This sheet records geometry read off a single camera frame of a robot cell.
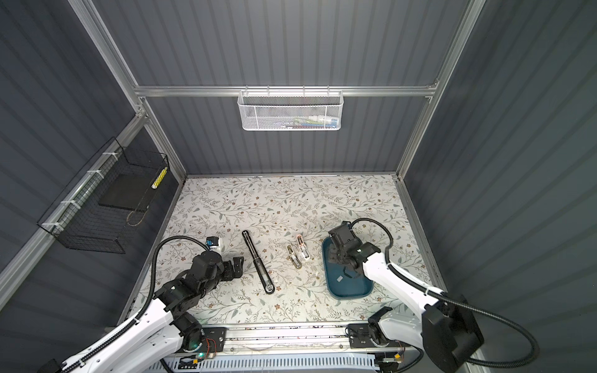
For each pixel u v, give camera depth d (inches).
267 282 32.9
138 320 19.4
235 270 28.9
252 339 29.6
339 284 32.9
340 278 33.8
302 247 36.7
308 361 27.8
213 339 28.4
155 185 31.4
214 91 66.0
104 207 28.7
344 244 25.4
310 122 36.6
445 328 15.7
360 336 28.9
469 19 28.0
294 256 35.8
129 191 29.8
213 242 27.8
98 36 28.7
